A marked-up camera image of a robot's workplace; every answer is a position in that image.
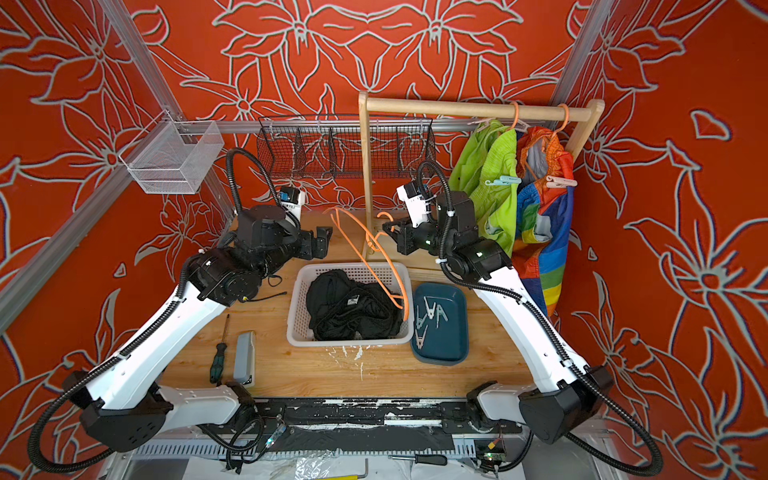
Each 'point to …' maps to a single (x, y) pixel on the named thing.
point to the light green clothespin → (440, 310)
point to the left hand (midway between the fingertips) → (315, 221)
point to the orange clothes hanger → (370, 238)
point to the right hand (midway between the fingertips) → (386, 220)
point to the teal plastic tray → (447, 345)
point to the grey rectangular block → (245, 358)
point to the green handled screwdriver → (216, 371)
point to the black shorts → (340, 308)
